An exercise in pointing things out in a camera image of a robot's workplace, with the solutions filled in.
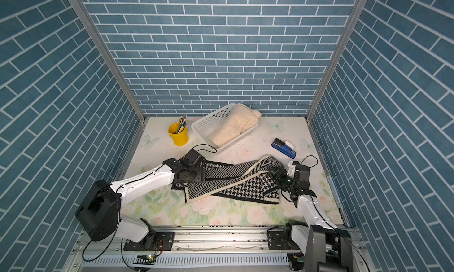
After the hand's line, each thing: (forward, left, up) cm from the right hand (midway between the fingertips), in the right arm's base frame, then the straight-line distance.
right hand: (273, 172), depth 87 cm
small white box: (+21, -11, -4) cm, 24 cm away
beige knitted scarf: (+31, +17, +5) cm, 36 cm away
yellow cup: (+18, +53, -1) cm, 56 cm away
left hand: (-5, +35, -2) cm, 35 cm away
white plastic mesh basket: (+29, +41, -3) cm, 50 cm away
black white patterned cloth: (-2, +11, -7) cm, 13 cm away
